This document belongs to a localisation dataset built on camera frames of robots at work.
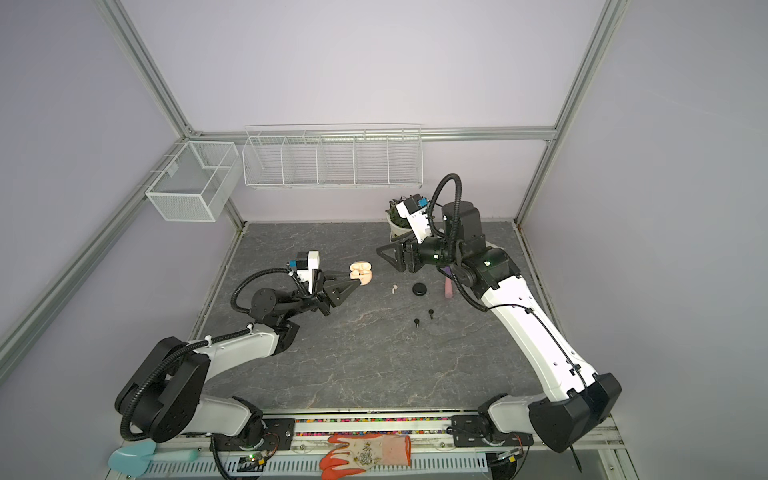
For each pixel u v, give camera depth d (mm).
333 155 988
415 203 569
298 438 744
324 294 633
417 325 927
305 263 609
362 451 696
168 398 427
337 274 669
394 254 582
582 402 377
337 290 671
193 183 958
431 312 959
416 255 577
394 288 1004
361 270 664
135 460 699
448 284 991
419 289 993
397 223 1006
